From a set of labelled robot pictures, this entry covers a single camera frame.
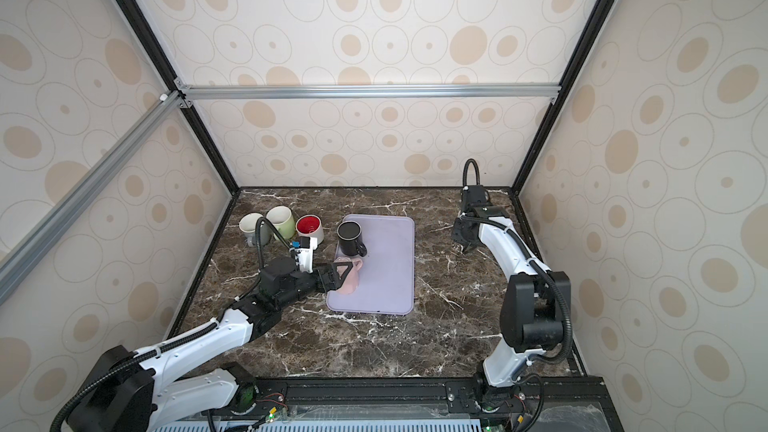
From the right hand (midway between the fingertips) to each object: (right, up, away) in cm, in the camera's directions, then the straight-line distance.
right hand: (467, 233), depth 91 cm
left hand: (-34, -7, -13) cm, 37 cm away
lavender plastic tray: (-25, -15, +1) cm, 29 cm away
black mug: (-37, 0, +4) cm, 37 cm away
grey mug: (-72, +2, +9) cm, 72 cm away
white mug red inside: (-51, +2, +12) cm, 53 cm away
